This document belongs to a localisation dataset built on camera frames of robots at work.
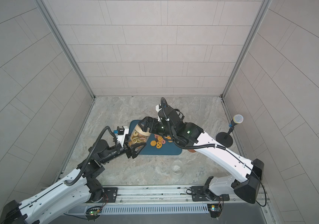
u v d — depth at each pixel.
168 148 0.87
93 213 0.64
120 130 0.58
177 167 0.81
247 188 0.37
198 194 0.69
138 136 0.64
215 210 0.68
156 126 0.57
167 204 0.69
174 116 0.48
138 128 0.62
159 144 0.88
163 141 0.89
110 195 0.71
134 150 0.60
